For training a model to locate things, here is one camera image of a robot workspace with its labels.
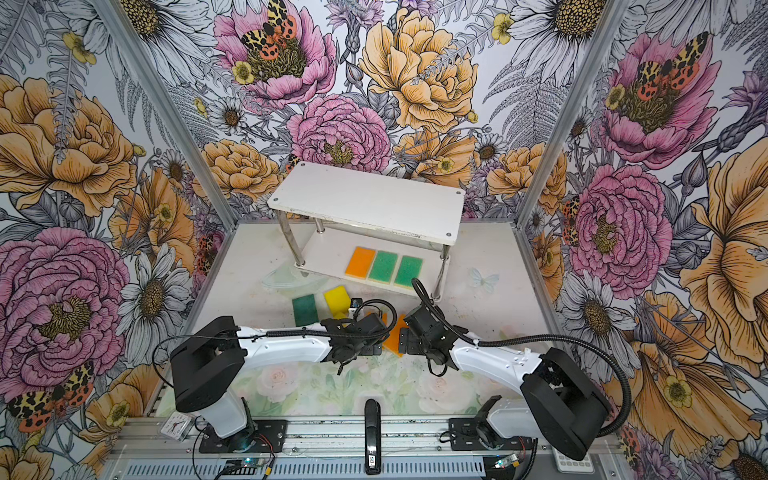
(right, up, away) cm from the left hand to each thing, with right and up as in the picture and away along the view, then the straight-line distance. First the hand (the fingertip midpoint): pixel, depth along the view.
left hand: (359, 345), depth 87 cm
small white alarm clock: (-43, -15, -13) cm, 47 cm away
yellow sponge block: (-8, +10, +12) cm, 17 cm away
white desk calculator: (+50, -22, -17) cm, 57 cm away
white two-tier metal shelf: (+7, +32, -13) cm, 35 cm away
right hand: (+17, -1, 0) cm, 17 cm away
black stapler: (+5, -16, -17) cm, 24 cm away
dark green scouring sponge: (-17, +8, +7) cm, 20 cm away
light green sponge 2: (+15, +21, +9) cm, 27 cm away
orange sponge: (-1, +23, +12) cm, 26 cm away
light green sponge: (+7, +22, +12) cm, 26 cm away
